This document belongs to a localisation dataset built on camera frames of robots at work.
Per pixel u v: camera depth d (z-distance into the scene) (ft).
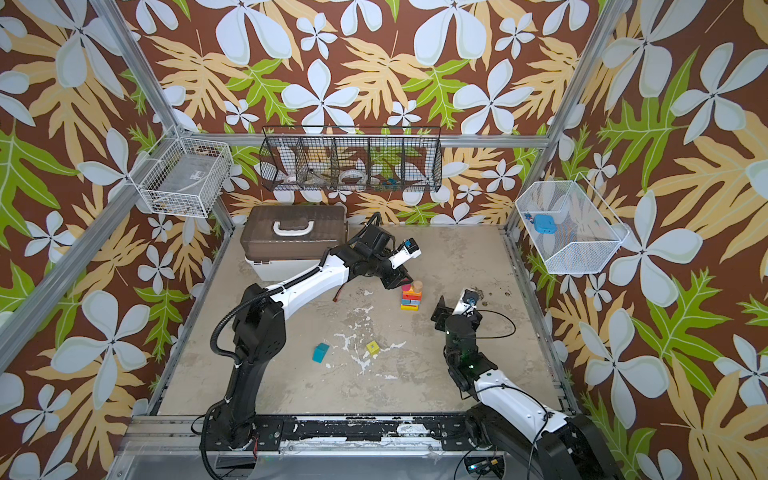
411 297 3.04
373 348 2.83
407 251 2.55
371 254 2.32
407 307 3.17
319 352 2.86
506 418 1.75
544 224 2.82
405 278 2.68
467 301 2.31
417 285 2.94
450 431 2.46
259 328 1.74
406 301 3.14
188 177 2.83
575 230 2.69
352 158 3.21
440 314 2.49
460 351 2.09
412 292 2.99
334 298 3.23
